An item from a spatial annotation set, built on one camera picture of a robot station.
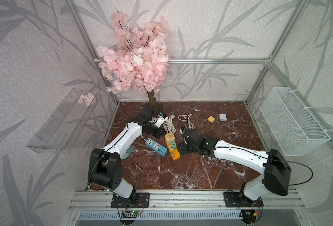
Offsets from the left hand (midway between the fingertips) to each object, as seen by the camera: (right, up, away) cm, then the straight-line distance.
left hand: (164, 133), depth 84 cm
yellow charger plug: (+34, +7, +24) cm, 42 cm away
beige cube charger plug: (+2, -4, +4) cm, 6 cm away
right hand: (+10, -7, -3) cm, 12 cm away
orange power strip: (+6, -14, +4) cm, 16 cm away
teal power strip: (-6, -10, +7) cm, 14 cm away
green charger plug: (+5, -8, +3) cm, 10 cm away
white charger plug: (+44, +8, +24) cm, 51 cm away
